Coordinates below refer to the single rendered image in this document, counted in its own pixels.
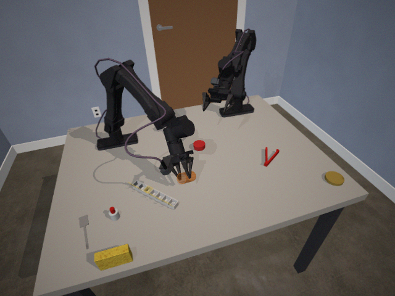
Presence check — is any white weekly pill organiser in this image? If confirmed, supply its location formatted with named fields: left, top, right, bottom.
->
left=128, top=181, right=178, bottom=210

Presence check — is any yellow round disc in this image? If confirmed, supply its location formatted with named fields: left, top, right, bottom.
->
left=325, top=171, right=344, bottom=186

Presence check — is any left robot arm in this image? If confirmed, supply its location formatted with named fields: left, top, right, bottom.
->
left=210, top=29, right=256, bottom=115

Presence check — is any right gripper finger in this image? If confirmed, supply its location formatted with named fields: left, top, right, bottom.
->
left=181, top=157, right=194, bottom=179
left=172, top=162, right=181, bottom=177

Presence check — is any orange translucent pill bottle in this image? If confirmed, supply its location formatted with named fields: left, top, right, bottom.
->
left=177, top=171, right=196, bottom=184

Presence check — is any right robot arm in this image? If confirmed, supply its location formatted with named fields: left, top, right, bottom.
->
left=97, top=60, right=195, bottom=149

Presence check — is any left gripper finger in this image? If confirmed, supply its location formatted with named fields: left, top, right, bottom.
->
left=202, top=92, right=210, bottom=112
left=223, top=94, right=235, bottom=114

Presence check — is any grey cylinder with red top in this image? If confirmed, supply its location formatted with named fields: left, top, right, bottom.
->
left=109, top=207, right=120, bottom=221

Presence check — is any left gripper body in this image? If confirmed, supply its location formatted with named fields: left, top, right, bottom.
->
left=208, top=78, right=234, bottom=103

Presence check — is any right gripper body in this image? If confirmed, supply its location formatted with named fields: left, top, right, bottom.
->
left=162, top=139, right=194, bottom=168

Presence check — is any red short cylinder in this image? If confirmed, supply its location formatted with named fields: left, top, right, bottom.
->
left=193, top=140, right=205, bottom=151

